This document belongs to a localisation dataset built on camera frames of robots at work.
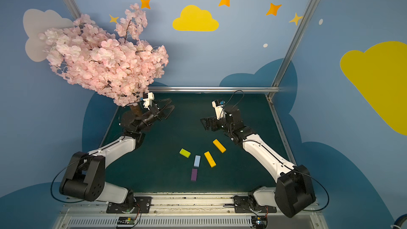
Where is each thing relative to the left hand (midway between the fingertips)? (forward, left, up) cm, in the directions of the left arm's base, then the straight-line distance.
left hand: (172, 102), depth 72 cm
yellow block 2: (-5, -25, -33) cm, 41 cm away
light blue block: (-15, -11, -33) cm, 38 cm away
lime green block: (-11, -4, -32) cm, 34 cm away
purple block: (-23, -10, -33) cm, 41 cm away
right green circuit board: (-43, -42, -35) cm, 70 cm away
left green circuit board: (-44, +20, -34) cm, 59 cm away
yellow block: (-14, -19, -32) cm, 40 cm away
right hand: (+1, -18, -11) cm, 21 cm away
